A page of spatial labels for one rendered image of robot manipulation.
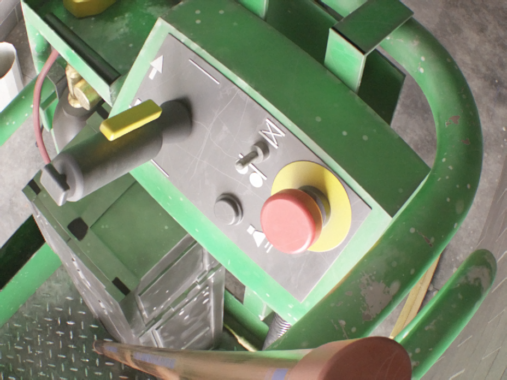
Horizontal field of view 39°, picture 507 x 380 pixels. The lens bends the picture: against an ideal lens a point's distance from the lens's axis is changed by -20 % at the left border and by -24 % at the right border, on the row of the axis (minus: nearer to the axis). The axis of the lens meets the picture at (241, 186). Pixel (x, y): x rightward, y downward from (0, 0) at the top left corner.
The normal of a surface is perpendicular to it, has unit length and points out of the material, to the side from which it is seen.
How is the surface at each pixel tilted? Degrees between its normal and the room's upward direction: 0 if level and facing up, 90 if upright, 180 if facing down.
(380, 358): 16
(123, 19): 0
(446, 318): 9
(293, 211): 58
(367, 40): 0
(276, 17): 90
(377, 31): 0
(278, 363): 74
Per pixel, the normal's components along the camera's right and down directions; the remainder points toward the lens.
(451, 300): -0.25, -0.68
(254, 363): -0.80, -0.60
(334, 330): 0.15, -0.28
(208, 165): -0.58, 0.33
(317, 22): -0.70, 0.65
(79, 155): 0.45, -0.63
